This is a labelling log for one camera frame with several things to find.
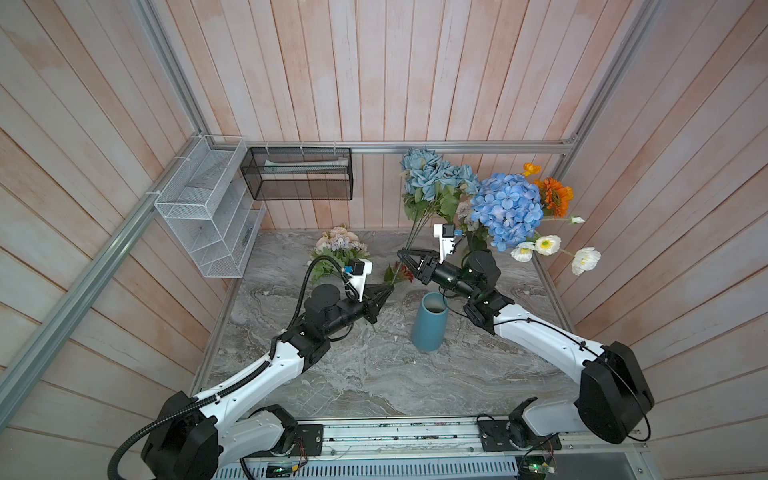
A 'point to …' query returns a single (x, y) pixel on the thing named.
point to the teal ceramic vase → (429, 323)
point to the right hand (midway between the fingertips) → (399, 254)
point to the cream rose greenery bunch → (341, 245)
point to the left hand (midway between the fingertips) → (393, 293)
